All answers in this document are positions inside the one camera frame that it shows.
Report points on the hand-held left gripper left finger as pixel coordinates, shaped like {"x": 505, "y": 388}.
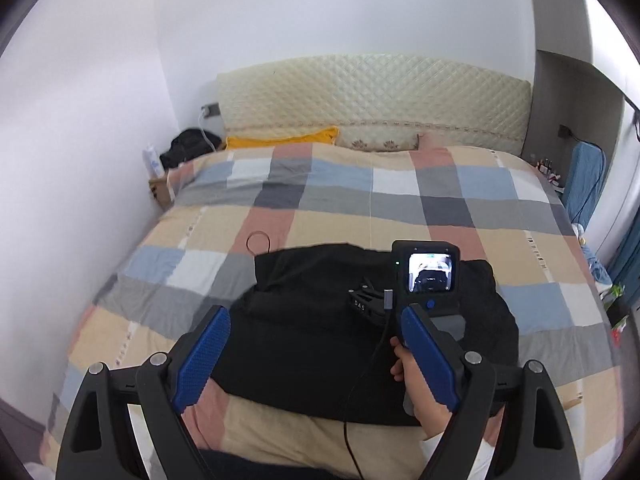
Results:
{"x": 205, "y": 355}

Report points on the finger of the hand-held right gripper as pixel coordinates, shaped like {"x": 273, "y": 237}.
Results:
{"x": 369, "y": 286}

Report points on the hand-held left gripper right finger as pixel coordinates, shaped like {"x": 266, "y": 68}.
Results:
{"x": 430, "y": 355}

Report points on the black puffer jacket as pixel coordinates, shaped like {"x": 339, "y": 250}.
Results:
{"x": 300, "y": 335}

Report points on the person's right hand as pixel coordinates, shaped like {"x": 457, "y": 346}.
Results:
{"x": 402, "y": 365}

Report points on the plaid duvet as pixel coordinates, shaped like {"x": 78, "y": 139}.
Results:
{"x": 350, "y": 195}

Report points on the cream floral pillow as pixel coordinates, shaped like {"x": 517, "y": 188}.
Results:
{"x": 375, "y": 140}

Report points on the row of small bottles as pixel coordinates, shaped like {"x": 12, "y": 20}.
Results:
{"x": 547, "y": 165}

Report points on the yellow pillow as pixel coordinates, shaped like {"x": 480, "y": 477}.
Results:
{"x": 300, "y": 139}

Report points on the light blue cloth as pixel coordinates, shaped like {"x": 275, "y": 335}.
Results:
{"x": 595, "y": 262}

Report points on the cream quilted headboard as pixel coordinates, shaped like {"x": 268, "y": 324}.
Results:
{"x": 375, "y": 95}

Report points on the cardboard box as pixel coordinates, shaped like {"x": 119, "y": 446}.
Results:
{"x": 160, "y": 192}

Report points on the blue quilted cloth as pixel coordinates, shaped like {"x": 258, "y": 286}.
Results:
{"x": 582, "y": 180}

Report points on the green plastic bag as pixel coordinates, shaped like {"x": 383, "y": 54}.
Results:
{"x": 612, "y": 296}

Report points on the red white plastic bag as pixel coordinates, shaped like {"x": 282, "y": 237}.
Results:
{"x": 620, "y": 335}

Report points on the blue curtain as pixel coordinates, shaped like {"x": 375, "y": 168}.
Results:
{"x": 627, "y": 260}

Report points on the white spray bottle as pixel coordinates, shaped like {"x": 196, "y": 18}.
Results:
{"x": 152, "y": 162}

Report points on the grey white wardrobe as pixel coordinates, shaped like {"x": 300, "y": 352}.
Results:
{"x": 550, "y": 90}

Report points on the black bag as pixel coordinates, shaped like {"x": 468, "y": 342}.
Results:
{"x": 187, "y": 147}

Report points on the black wall socket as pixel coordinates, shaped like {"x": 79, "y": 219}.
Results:
{"x": 565, "y": 131}

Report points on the grey wall socket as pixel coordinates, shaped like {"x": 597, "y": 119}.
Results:
{"x": 212, "y": 109}

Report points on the black clothes rail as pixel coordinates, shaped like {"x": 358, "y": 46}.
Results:
{"x": 629, "y": 99}

